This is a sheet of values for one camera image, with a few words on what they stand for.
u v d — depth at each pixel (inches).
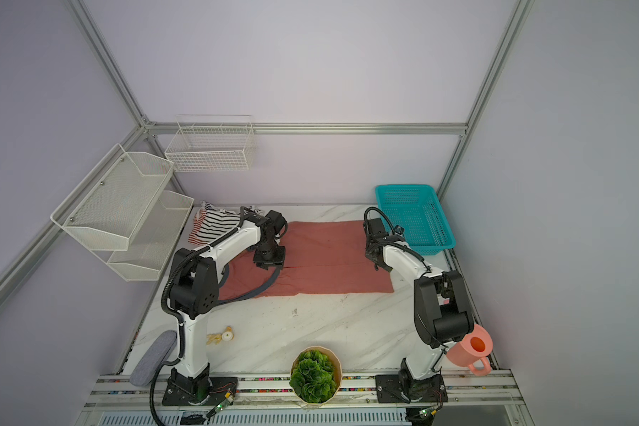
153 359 30.1
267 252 32.1
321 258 42.3
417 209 46.9
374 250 26.7
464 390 30.1
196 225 41.2
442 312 18.6
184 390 25.6
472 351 27.6
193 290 21.3
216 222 41.1
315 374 26.1
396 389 28.9
